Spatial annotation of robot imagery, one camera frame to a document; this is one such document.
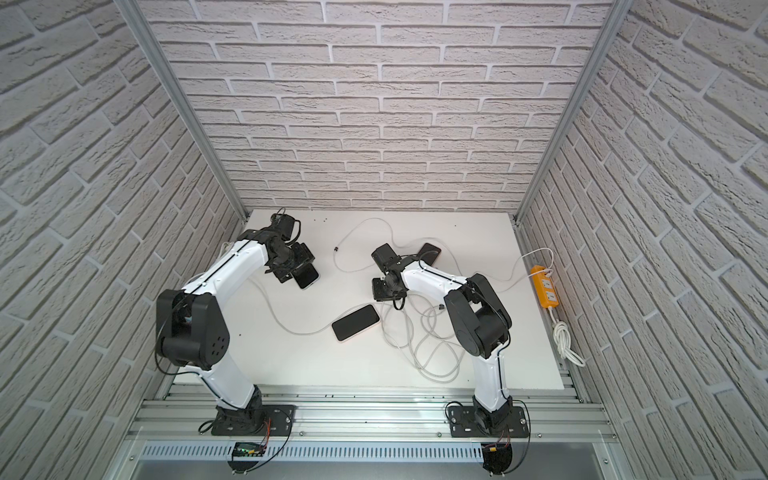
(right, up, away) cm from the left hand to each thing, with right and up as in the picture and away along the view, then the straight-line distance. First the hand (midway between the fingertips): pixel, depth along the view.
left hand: (302, 256), depth 91 cm
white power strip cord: (+79, -24, -5) cm, 82 cm away
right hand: (+22, -14, +2) cm, 26 cm away
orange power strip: (+81, -11, +9) cm, 82 cm away
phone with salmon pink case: (+42, +1, +16) cm, 45 cm away
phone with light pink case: (+17, -21, 0) cm, 26 cm away
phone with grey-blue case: (+3, -6, -5) cm, 8 cm away
